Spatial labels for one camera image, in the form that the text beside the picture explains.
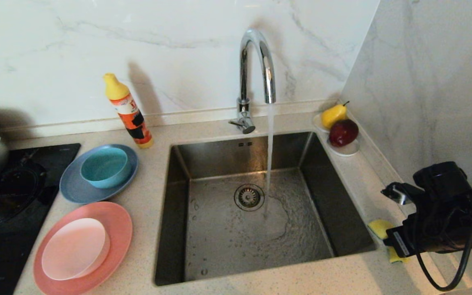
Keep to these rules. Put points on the teal bowl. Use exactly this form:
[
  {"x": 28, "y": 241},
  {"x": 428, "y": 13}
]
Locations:
[{"x": 105, "y": 169}]

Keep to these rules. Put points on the yellow pear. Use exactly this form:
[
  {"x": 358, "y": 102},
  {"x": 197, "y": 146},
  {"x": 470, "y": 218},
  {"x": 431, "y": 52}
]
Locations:
[{"x": 332, "y": 116}]

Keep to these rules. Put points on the round metal drain strainer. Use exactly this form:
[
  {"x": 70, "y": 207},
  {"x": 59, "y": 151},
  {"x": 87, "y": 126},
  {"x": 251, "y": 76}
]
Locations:
[{"x": 249, "y": 197}]

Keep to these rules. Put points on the grey-blue plate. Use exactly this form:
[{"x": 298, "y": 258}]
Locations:
[{"x": 72, "y": 190}]

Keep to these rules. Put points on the small white dish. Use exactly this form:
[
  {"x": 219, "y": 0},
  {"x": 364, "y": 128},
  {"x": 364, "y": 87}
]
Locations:
[{"x": 349, "y": 150}]

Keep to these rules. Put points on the pink plate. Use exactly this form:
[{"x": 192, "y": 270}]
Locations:
[{"x": 117, "y": 229}]

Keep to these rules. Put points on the pale pink bowl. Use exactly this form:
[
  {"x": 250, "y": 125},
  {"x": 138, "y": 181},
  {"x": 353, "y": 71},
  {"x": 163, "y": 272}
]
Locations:
[{"x": 74, "y": 248}]

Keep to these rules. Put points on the chrome gooseneck faucet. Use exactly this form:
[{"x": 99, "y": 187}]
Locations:
[{"x": 243, "y": 82}]

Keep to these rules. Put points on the orange detergent bottle yellow cap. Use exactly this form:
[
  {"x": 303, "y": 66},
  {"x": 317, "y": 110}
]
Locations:
[{"x": 131, "y": 116}]

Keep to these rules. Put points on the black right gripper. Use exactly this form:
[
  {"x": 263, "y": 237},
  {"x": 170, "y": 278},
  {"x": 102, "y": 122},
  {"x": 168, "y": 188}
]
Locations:
[{"x": 445, "y": 221}]

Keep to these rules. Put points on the dark red apple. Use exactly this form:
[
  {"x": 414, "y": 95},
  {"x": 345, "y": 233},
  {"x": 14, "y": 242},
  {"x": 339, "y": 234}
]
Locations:
[{"x": 343, "y": 132}]

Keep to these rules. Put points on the yellow green sponge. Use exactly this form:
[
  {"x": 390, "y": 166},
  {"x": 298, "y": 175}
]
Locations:
[{"x": 377, "y": 227}]

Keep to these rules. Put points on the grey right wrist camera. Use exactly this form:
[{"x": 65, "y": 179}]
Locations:
[{"x": 402, "y": 194}]

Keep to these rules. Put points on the stainless steel sink basin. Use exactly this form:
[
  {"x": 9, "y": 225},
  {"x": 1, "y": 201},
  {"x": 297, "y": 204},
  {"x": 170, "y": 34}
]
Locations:
[{"x": 219, "y": 254}]

